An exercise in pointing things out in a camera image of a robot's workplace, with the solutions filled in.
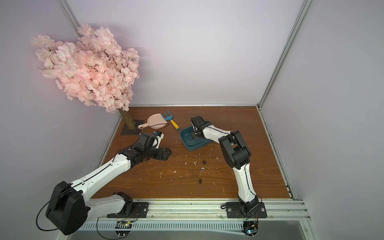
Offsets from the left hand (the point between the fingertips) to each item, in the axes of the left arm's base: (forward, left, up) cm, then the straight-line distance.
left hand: (166, 150), depth 84 cm
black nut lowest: (-14, -20, -11) cm, 26 cm away
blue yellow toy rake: (+33, +4, -11) cm, 35 cm away
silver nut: (-7, -21, -10) cm, 24 cm away
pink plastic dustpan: (+29, +15, -10) cm, 35 cm away
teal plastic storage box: (+7, -14, -6) cm, 17 cm away
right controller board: (-35, -44, -12) cm, 57 cm away
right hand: (+20, -18, -8) cm, 28 cm away
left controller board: (-34, +18, -13) cm, 41 cm away
